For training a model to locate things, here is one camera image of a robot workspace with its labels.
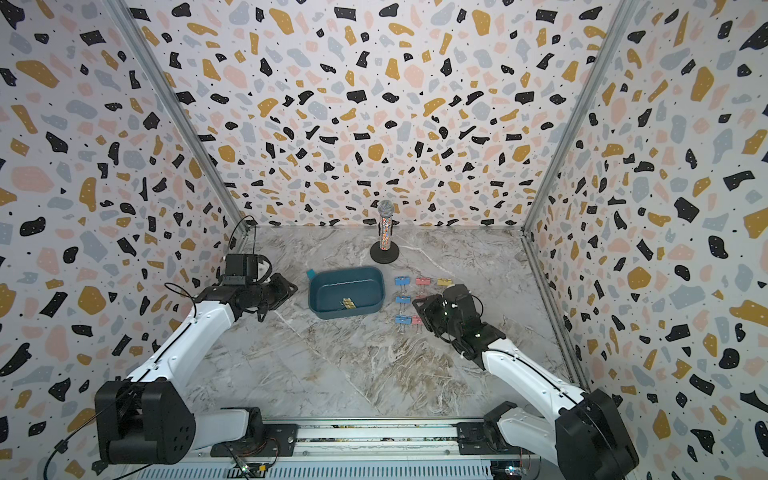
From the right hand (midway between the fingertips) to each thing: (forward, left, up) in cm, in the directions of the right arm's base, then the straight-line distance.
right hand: (411, 302), depth 81 cm
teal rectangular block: (+20, +36, -14) cm, 43 cm away
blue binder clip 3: (+3, +3, -14) cm, 15 cm away
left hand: (+4, +32, 0) cm, 33 cm away
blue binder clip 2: (+10, +3, -15) cm, 18 cm away
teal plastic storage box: (+17, +17, -16) cm, 29 cm away
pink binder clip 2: (+3, -1, -15) cm, 15 cm away
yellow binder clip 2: (+8, +20, -14) cm, 26 cm away
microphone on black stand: (+28, +9, -10) cm, 31 cm away
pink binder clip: (+18, -4, -15) cm, 23 cm away
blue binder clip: (+18, +3, -14) cm, 23 cm away
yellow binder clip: (+18, -11, -15) cm, 26 cm away
